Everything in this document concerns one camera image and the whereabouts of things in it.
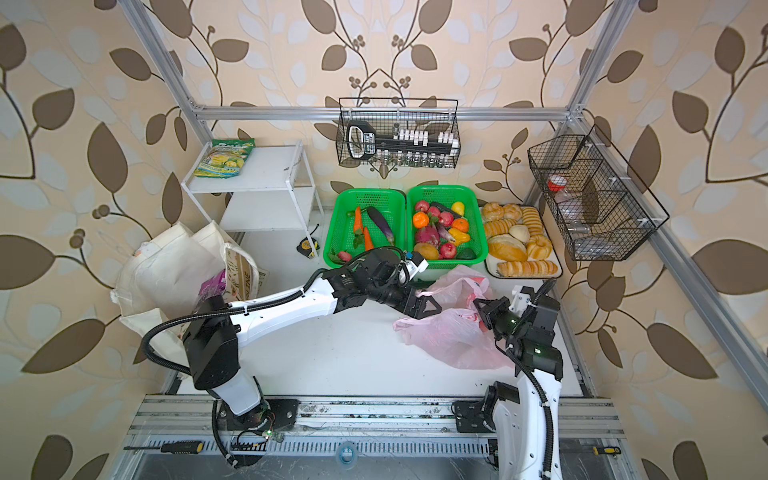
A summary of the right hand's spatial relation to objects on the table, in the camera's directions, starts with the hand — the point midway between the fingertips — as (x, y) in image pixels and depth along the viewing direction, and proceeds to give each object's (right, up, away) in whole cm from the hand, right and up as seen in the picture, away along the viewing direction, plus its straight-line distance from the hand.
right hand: (475, 303), depth 77 cm
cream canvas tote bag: (-83, +7, +5) cm, 83 cm away
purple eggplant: (-27, +23, +36) cm, 50 cm away
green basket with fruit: (-2, +21, +32) cm, 39 cm away
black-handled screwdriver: (-72, -32, -7) cm, 79 cm away
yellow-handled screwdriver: (+29, -33, -7) cm, 44 cm away
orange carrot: (-35, +22, +35) cm, 54 cm away
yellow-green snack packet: (-69, +40, +8) cm, 80 cm away
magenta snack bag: (-73, +3, +9) cm, 74 cm away
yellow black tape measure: (-53, +14, +28) cm, 62 cm away
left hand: (-11, +1, -5) cm, 12 cm away
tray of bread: (+23, +15, +27) cm, 39 cm away
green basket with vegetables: (-33, +24, +39) cm, 57 cm away
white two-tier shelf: (-57, +31, +4) cm, 65 cm away
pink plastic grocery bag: (-6, -6, -4) cm, 9 cm away
